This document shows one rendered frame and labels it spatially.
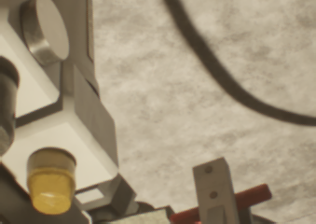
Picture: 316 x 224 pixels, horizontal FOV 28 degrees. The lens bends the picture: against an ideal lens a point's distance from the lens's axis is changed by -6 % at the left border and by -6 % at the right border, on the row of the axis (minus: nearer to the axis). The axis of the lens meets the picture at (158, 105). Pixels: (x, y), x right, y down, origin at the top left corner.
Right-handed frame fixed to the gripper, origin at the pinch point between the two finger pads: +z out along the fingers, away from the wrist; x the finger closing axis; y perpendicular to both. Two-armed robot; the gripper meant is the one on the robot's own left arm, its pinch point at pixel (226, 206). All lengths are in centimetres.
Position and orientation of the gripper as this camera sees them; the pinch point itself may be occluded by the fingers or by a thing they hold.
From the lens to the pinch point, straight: 52.0
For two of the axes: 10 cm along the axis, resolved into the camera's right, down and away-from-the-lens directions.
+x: 3.8, 6.0, 7.0
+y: -9.2, 3.3, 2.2
